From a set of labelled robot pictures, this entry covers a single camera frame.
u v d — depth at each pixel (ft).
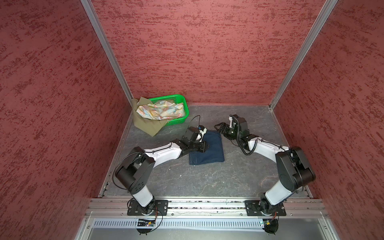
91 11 2.37
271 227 2.33
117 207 2.49
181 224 2.54
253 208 2.43
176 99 3.81
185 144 2.27
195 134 2.32
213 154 2.93
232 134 2.59
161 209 2.43
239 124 2.33
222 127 2.72
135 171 1.50
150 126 3.11
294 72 3.21
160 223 2.28
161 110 3.72
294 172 1.51
